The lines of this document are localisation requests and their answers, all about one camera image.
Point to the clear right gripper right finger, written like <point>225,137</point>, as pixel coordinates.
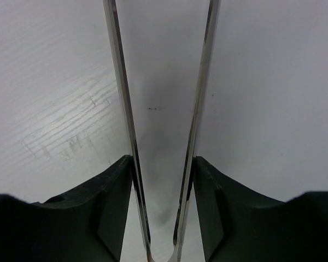
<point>194,133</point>

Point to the clear right gripper left finger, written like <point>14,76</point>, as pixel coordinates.
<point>112,18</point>

